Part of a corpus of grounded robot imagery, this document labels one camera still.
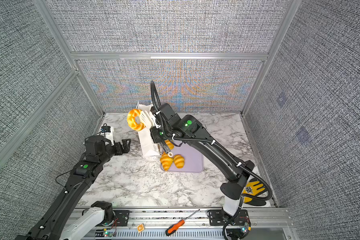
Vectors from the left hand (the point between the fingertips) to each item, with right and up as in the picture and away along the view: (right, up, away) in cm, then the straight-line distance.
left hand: (123, 140), depth 78 cm
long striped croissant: (+22, -14, +12) cm, 28 cm away
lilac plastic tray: (+38, -13, +15) cm, 43 cm away
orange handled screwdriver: (+26, -40, -8) cm, 49 cm away
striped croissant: (+29, -14, +12) cm, 34 cm away
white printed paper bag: (+11, -5, +12) cm, 17 cm away
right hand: (+17, +4, -9) cm, 20 cm away
